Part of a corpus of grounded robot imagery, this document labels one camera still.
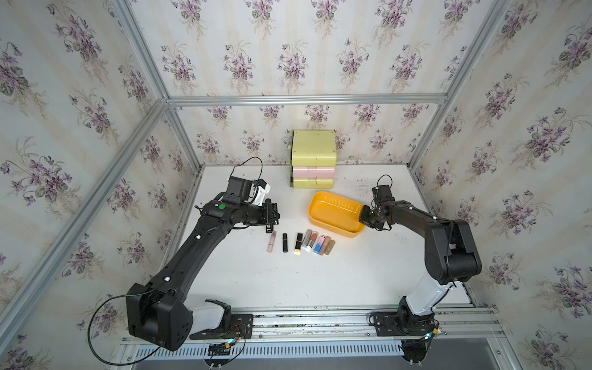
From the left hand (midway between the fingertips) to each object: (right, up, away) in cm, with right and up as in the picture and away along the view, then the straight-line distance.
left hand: (280, 216), depth 76 cm
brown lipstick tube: (+19, -15, +14) cm, 28 cm away
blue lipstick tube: (+15, -13, +15) cm, 24 cm away
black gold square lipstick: (+6, -14, +14) cm, 21 cm away
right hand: (+34, -4, +21) cm, 40 cm away
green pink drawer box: (+12, +22, +20) cm, 32 cm away
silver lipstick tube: (+9, -12, +16) cm, 22 cm away
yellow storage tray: (+23, -2, +25) cm, 34 cm away
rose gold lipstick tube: (+17, -14, +15) cm, 26 cm away
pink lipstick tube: (-5, -13, +17) cm, 22 cm away
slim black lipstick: (+1, -13, +17) cm, 21 cm away
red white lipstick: (+13, -10, +17) cm, 24 cm away
